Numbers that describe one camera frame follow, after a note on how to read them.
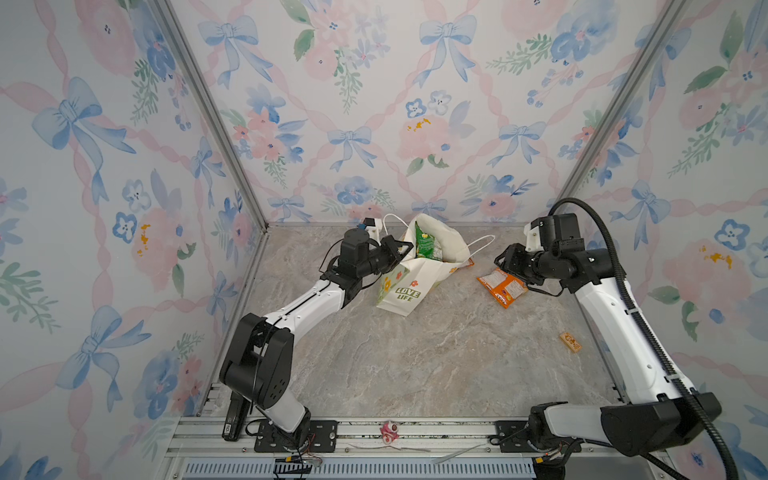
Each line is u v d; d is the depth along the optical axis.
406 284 0.82
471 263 1.07
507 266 0.65
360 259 0.66
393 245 0.72
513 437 0.73
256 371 0.47
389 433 0.71
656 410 0.37
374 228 0.78
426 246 0.84
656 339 0.41
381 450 0.73
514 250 0.65
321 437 0.75
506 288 0.96
